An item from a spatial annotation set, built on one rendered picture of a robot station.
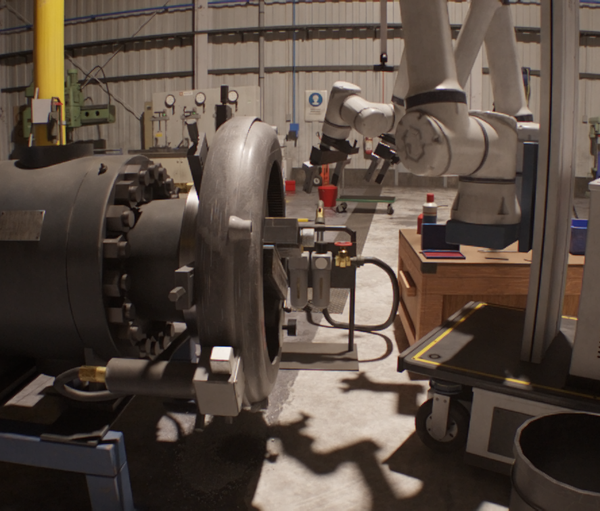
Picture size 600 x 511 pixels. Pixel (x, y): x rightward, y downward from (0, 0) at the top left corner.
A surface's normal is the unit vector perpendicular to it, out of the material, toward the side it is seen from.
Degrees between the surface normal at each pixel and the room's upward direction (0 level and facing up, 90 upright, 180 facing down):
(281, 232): 65
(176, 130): 90
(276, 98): 90
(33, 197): 46
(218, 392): 112
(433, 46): 82
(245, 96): 90
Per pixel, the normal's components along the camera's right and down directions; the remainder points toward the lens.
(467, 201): -0.77, -0.26
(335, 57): -0.18, 0.20
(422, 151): -0.81, 0.28
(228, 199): -0.04, -0.36
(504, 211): -0.58, 0.15
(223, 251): -0.05, -0.05
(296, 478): 0.00, -0.98
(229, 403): -0.06, 0.56
